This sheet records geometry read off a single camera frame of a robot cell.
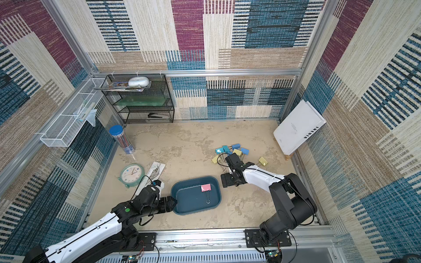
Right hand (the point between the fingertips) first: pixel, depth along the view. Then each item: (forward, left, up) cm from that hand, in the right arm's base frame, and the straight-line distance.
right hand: (230, 178), depth 92 cm
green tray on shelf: (+42, +51, +22) cm, 70 cm away
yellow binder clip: (+18, -7, -2) cm, 20 cm away
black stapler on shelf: (+41, +48, +10) cm, 65 cm away
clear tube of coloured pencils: (+18, +61, +19) cm, 66 cm away
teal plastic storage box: (-8, +19, -2) cm, 21 cm away
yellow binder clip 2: (+10, -19, +1) cm, 22 cm away
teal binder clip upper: (+19, +3, +2) cm, 19 cm away
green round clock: (+2, +55, +3) cm, 55 cm away
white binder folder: (+22, -38, +21) cm, 49 cm away
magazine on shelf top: (+40, +59, +34) cm, 79 cm away
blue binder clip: (+21, -5, +1) cm, 22 cm away
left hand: (-13, +30, +3) cm, 33 cm away
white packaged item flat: (+3, +44, 0) cm, 44 cm away
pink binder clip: (-6, +13, +1) cm, 15 cm away
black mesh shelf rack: (+48, +62, +6) cm, 79 cm away
